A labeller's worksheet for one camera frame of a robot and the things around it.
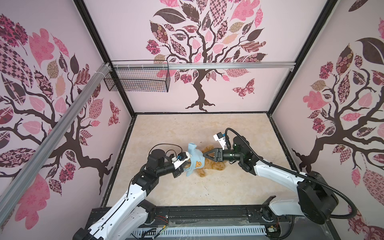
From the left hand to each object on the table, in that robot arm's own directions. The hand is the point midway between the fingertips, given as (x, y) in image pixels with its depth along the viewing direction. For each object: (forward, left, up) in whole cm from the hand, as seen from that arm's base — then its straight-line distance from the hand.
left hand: (188, 162), depth 75 cm
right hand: (+3, -9, +3) cm, 10 cm away
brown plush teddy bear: (+3, -12, -10) cm, 16 cm away
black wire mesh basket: (+74, +43, 0) cm, 86 cm away
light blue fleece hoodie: (0, -5, +2) cm, 5 cm away
